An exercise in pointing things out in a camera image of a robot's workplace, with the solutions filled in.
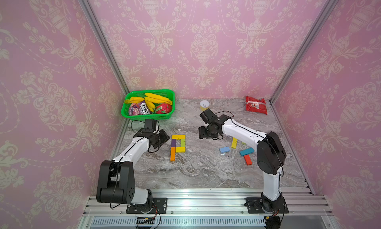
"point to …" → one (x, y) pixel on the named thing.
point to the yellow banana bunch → (150, 99)
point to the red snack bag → (256, 105)
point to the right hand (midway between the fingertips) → (199, 138)
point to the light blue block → (224, 149)
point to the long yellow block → (178, 137)
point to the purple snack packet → (139, 108)
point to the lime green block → (182, 143)
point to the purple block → (173, 143)
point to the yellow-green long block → (234, 143)
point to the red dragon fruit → (163, 108)
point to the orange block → (173, 154)
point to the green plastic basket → (168, 93)
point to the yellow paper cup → (204, 105)
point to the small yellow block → (180, 149)
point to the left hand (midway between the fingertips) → (169, 138)
